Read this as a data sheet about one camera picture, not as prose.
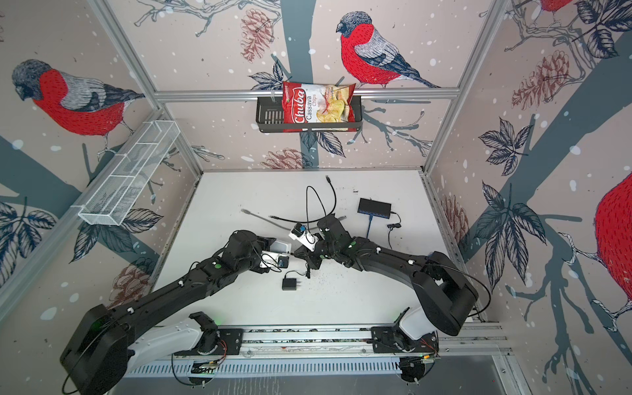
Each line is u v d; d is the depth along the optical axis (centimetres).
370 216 103
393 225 99
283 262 71
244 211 107
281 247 80
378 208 104
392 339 74
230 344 73
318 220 103
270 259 70
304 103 88
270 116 95
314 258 72
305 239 69
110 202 71
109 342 39
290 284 84
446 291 44
